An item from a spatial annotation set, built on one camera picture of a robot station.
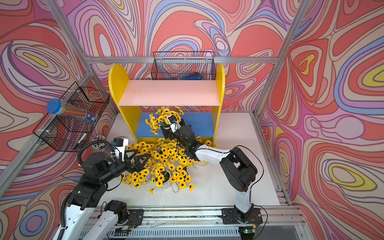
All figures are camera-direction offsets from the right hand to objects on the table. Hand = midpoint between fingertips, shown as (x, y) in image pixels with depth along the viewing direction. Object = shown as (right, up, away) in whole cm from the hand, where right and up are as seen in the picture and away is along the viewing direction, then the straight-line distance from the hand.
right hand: (168, 124), depth 84 cm
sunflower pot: (-3, +3, -8) cm, 9 cm away
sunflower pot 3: (0, -15, -4) cm, 15 cm away
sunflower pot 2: (-13, -13, -2) cm, 19 cm away
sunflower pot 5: (-15, -27, -10) cm, 33 cm away
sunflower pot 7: (+8, -27, -12) cm, 30 cm away
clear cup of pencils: (-37, -10, -3) cm, 38 cm away
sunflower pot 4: (+10, -20, -4) cm, 22 cm away
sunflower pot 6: (-2, -25, -11) cm, 27 cm away
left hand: (-8, -13, -18) cm, 23 cm away
